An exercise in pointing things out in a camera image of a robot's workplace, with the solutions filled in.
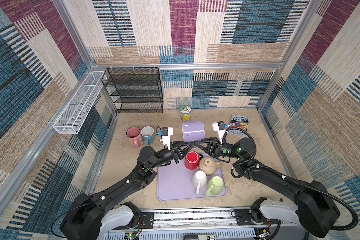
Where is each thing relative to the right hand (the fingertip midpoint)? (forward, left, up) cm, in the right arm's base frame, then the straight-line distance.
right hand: (194, 147), depth 64 cm
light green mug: (-10, -10, -21) cm, 25 cm away
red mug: (+5, 0, -23) cm, 23 cm away
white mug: (-7, -3, -21) cm, 23 cm away
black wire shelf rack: (+56, +37, -11) cm, 68 cm away
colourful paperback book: (+38, -36, -30) cm, 60 cm away
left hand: (+1, +1, +2) cm, 2 cm away
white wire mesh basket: (+17, +57, +4) cm, 60 cm away
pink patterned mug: (+21, +34, -20) cm, 45 cm away
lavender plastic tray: (-5, +10, -29) cm, 32 cm away
